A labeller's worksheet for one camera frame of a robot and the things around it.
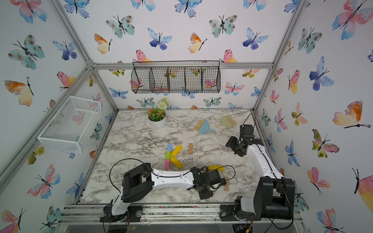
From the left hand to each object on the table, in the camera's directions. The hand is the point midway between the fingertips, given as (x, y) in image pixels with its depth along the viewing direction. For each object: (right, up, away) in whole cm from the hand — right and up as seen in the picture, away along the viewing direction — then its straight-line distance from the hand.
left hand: (210, 192), depth 80 cm
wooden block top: (-11, +21, +18) cm, 30 cm away
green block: (-26, +17, +15) cm, 34 cm away
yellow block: (-20, +20, +16) cm, 33 cm away
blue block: (-25, +22, +19) cm, 38 cm away
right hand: (+14, +25, +7) cm, 30 cm away
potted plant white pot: (-34, +37, +25) cm, 56 cm away
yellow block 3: (0, +18, -13) cm, 22 cm away
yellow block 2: (-20, +14, +11) cm, 27 cm away
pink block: (-26, +12, +10) cm, 30 cm away
